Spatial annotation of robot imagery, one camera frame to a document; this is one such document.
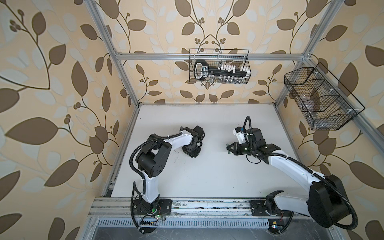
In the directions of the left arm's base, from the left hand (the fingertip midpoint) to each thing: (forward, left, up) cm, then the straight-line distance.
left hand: (194, 153), depth 93 cm
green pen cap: (-3, -20, +10) cm, 22 cm away
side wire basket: (+12, -65, +34) cm, 74 cm away
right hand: (-2, -20, +10) cm, 22 cm away
